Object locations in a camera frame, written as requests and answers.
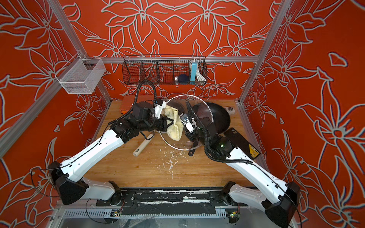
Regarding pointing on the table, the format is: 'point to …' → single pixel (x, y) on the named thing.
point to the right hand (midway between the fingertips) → (184, 121)
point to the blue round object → (183, 79)
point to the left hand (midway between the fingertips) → (173, 119)
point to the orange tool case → (128, 101)
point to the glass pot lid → (189, 141)
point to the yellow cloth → (175, 131)
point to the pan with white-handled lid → (179, 105)
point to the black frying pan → (218, 115)
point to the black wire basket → (164, 70)
